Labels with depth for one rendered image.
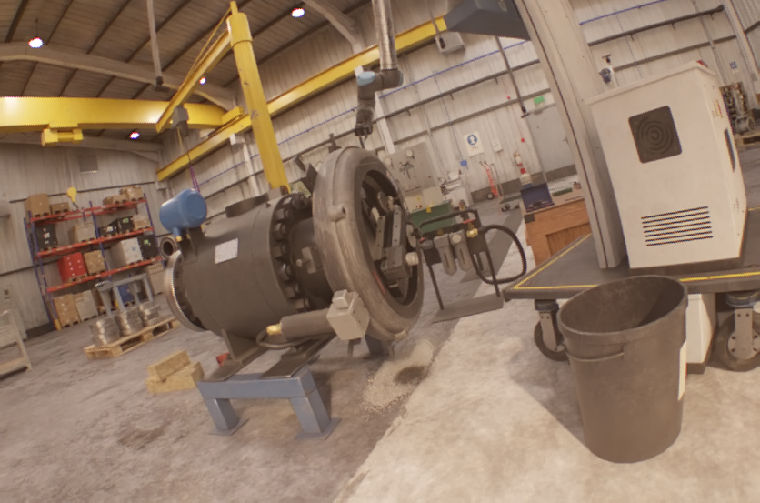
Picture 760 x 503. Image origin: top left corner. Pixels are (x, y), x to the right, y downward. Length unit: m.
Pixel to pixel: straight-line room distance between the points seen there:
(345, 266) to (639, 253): 0.86
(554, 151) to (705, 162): 10.98
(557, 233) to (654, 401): 1.36
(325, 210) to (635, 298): 0.92
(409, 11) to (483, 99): 3.93
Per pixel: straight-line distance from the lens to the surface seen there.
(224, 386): 1.66
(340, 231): 1.19
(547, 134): 11.99
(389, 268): 1.32
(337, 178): 1.27
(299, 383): 1.41
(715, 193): 1.08
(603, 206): 1.30
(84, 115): 13.42
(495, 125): 12.20
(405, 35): 12.75
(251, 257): 1.49
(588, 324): 1.07
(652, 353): 0.84
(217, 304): 1.66
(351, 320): 1.14
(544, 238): 2.08
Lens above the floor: 0.72
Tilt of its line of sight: 1 degrees down
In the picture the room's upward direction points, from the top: 17 degrees counter-clockwise
